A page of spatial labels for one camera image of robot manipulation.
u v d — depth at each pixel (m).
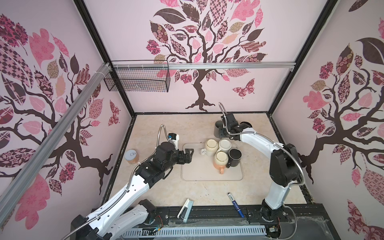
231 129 0.70
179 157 0.66
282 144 0.51
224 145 0.92
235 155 0.86
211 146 0.90
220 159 0.85
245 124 0.67
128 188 0.46
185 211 0.73
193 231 0.70
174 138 0.66
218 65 0.92
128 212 0.57
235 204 0.76
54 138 0.53
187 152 0.66
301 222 0.72
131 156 0.90
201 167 0.91
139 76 0.95
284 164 0.48
